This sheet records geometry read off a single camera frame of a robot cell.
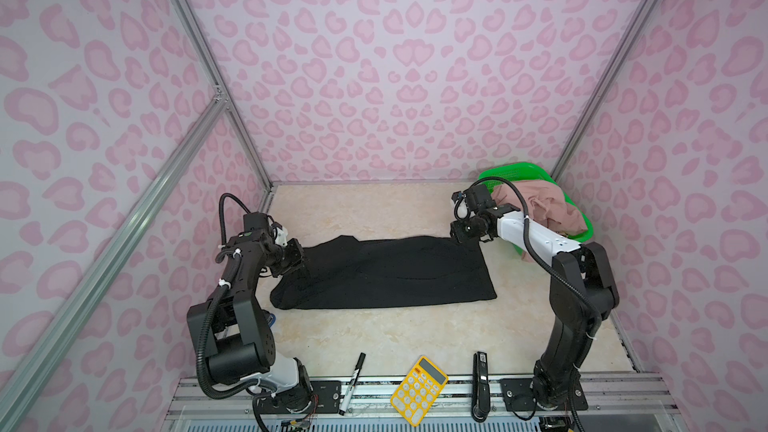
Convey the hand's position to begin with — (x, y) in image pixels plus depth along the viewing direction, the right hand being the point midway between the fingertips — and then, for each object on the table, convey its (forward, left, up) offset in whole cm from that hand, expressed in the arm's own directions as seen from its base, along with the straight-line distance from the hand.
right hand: (459, 228), depth 94 cm
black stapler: (-43, -2, -6) cm, 43 cm away
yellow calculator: (-43, +14, -8) cm, 46 cm away
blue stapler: (-27, +55, -9) cm, 62 cm away
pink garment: (+4, -26, +7) cm, 27 cm away
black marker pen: (-42, +30, -8) cm, 52 cm away
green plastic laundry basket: (+30, -31, -4) cm, 43 cm away
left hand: (-11, +46, +2) cm, 47 cm away
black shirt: (-12, +37, -6) cm, 40 cm away
